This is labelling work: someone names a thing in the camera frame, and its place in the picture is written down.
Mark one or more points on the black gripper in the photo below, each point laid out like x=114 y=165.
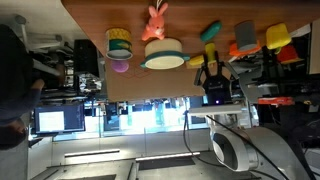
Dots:
x=217 y=90

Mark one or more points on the small yellow block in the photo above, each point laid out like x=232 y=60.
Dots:
x=210 y=51

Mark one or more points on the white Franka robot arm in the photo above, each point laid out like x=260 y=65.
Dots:
x=263 y=150

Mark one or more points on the white pot with teal rim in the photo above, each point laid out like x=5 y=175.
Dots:
x=163 y=46

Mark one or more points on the red and yellow object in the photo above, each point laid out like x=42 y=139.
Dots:
x=287 y=54

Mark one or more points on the yellow lemon toy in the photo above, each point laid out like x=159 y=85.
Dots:
x=196 y=61

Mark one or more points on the orange toy pan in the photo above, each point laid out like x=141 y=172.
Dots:
x=233 y=51

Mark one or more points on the teal oblong toy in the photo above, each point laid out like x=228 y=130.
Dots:
x=210 y=31

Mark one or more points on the orange red bar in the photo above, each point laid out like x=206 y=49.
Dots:
x=275 y=100

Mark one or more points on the brown cardboard board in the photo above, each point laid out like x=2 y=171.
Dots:
x=150 y=83

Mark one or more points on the yellow bell pepper toy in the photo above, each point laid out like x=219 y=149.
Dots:
x=277 y=36

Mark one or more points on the pink bunny plush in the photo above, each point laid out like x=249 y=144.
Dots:
x=156 y=25

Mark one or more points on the small purple bowl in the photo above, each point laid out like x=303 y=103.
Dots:
x=120 y=66

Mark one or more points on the long ceiling light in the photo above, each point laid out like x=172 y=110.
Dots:
x=160 y=156
x=91 y=153

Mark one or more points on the yellow and green can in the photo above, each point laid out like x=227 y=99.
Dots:
x=118 y=43

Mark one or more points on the black computer case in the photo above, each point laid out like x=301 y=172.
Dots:
x=86 y=57

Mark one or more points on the computer monitor with lit screen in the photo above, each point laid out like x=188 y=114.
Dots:
x=60 y=120

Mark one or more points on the person in dark shirt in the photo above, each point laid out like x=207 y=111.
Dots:
x=13 y=73

